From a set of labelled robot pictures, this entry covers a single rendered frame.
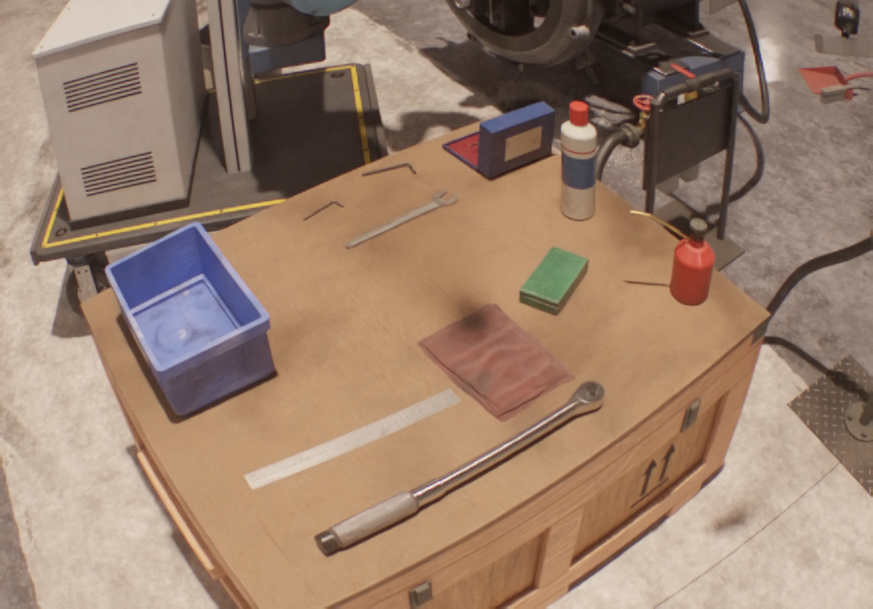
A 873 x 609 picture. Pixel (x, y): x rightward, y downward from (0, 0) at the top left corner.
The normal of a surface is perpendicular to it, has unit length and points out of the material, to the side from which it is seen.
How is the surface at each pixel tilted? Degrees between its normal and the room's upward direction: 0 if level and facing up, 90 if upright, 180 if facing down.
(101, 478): 0
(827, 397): 0
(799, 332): 0
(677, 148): 90
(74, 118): 90
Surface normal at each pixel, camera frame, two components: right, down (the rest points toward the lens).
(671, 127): 0.57, 0.51
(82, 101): 0.13, 0.64
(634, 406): -0.05, -0.76
